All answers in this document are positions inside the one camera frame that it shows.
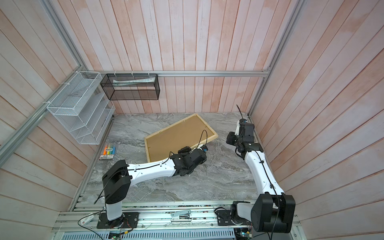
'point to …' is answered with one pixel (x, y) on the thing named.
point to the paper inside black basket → (120, 83)
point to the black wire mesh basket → (131, 86)
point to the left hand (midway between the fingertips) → (185, 150)
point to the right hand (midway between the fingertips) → (230, 134)
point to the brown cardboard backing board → (188, 133)
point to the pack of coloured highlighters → (108, 152)
